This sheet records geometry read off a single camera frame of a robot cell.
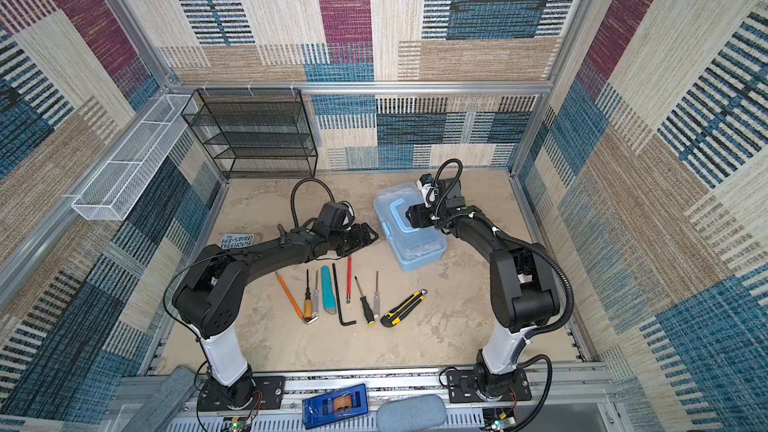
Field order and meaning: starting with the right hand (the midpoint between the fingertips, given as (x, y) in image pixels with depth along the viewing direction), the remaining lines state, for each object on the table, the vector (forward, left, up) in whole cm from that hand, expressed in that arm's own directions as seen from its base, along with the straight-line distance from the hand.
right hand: (419, 215), depth 95 cm
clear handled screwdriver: (-23, +14, -9) cm, 29 cm away
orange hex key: (-21, +39, -10) cm, 46 cm away
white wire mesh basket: (-7, +74, +24) cm, 78 cm away
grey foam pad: (-50, +6, -7) cm, 51 cm away
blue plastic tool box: (-11, +3, 0) cm, 11 cm away
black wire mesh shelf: (+34, +57, +7) cm, 67 cm away
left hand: (-6, +14, -1) cm, 16 cm away
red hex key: (-16, +22, -10) cm, 29 cm away
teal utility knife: (-21, +28, -10) cm, 37 cm away
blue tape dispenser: (-49, +23, -4) cm, 54 cm away
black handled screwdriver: (-26, +16, -9) cm, 32 cm away
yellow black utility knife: (-28, +9, -10) cm, 31 cm away
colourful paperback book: (-2, +61, -8) cm, 61 cm away
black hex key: (-29, +24, -11) cm, 38 cm away
